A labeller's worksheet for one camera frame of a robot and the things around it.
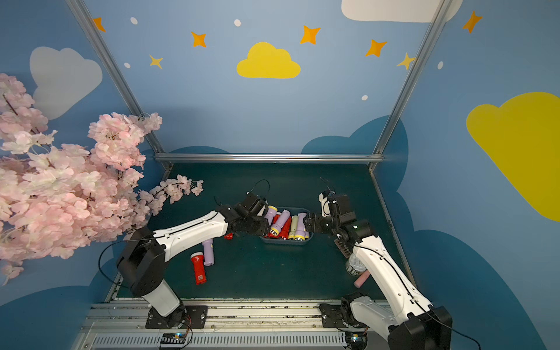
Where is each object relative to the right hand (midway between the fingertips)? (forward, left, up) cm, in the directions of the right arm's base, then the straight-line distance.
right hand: (317, 218), depth 80 cm
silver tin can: (-13, -15, -13) cm, 24 cm away
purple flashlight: (+5, +13, -12) cm, 18 cm away
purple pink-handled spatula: (-16, -18, -17) cm, 30 cm away
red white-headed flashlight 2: (-18, +44, -16) cm, 50 cm away
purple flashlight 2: (-2, +6, -11) cm, 12 cm away
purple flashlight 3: (-11, +42, -14) cm, 46 cm away
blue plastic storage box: (+11, +9, -13) cm, 19 cm away
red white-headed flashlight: (+3, +16, -10) cm, 19 cm away
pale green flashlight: (+3, +8, -14) cm, 16 cm away
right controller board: (-35, -15, -21) cm, 44 cm away
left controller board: (-39, +48, -20) cm, 65 cm away
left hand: (0, +19, -7) cm, 20 cm away
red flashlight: (+2, +12, -14) cm, 18 cm away
